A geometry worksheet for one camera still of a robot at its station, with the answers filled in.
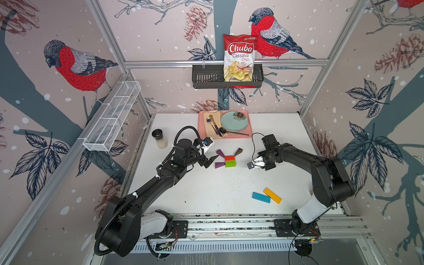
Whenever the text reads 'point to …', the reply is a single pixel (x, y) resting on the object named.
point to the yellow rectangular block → (273, 195)
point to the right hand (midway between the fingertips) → (260, 157)
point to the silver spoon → (208, 120)
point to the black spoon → (223, 130)
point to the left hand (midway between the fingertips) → (213, 144)
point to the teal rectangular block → (261, 197)
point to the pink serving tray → (245, 132)
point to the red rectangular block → (229, 158)
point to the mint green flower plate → (234, 121)
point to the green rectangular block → (230, 163)
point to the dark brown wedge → (238, 151)
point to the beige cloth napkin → (210, 132)
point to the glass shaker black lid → (161, 141)
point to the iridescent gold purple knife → (215, 125)
